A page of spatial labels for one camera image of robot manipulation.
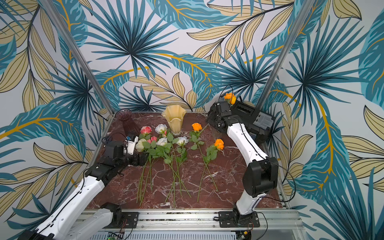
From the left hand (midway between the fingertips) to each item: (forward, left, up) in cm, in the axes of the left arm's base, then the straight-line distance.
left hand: (140, 154), depth 79 cm
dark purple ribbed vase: (+20, +14, -2) cm, 25 cm away
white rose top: (+24, -7, -10) cm, 27 cm away
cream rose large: (+10, +3, -9) cm, 14 cm away
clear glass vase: (+22, -45, -12) cm, 51 cm away
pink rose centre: (+15, 0, -11) cm, 19 cm away
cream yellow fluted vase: (+28, -16, +1) cm, 32 cm away
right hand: (+20, -38, +6) cm, 44 cm away
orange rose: (+21, -29, -14) cm, 39 cm away
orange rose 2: (+10, -40, -14) cm, 44 cm away
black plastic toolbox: (+21, -68, +2) cm, 71 cm away
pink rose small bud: (+23, -9, -11) cm, 27 cm away
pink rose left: (+23, +5, -12) cm, 27 cm away
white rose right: (+6, -20, -15) cm, 26 cm away
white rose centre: (+14, -9, -9) cm, 19 cm away
